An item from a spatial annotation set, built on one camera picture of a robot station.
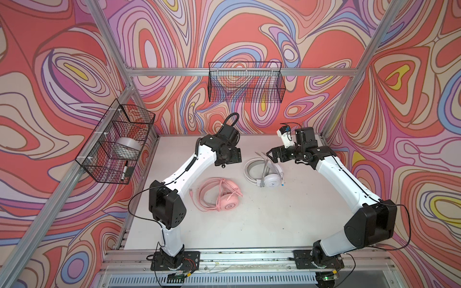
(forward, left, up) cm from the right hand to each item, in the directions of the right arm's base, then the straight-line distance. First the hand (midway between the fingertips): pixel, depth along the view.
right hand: (276, 155), depth 83 cm
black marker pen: (-9, +65, +5) cm, 66 cm away
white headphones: (+1, +4, -16) cm, 17 cm away
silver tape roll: (-4, +62, +13) cm, 64 cm away
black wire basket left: (-4, +70, +11) cm, 71 cm away
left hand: (0, +20, -1) cm, 20 cm away
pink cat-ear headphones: (-16, +23, -8) cm, 29 cm away
